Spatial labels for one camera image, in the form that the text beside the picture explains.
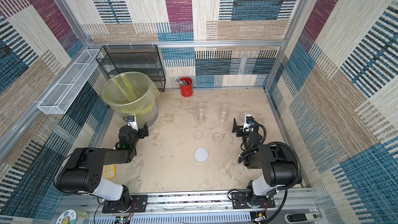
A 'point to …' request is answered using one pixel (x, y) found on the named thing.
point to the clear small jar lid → (198, 135)
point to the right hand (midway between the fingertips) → (244, 120)
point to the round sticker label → (68, 216)
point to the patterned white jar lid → (201, 154)
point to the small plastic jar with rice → (201, 112)
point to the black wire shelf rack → (144, 59)
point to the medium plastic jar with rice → (224, 112)
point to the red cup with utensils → (186, 86)
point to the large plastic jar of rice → (241, 118)
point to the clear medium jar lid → (217, 137)
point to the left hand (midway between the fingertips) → (138, 123)
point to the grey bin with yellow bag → (127, 94)
